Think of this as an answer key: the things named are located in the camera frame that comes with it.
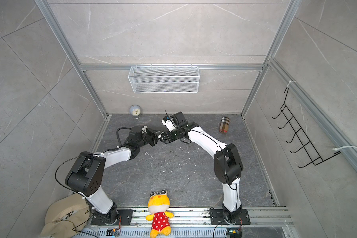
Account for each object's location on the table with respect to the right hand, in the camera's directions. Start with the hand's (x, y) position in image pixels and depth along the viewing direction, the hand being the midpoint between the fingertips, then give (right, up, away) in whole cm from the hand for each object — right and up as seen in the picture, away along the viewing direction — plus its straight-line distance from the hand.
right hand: (166, 136), depth 89 cm
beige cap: (-49, -40, -15) cm, 66 cm away
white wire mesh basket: (-2, +39, +12) cm, 40 cm away
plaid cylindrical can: (+42, +7, +21) cm, 48 cm away
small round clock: (-27, +18, +25) cm, 42 cm away
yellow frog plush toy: (-2, -33, -18) cm, 37 cm away
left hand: (-1, +5, -2) cm, 6 cm away
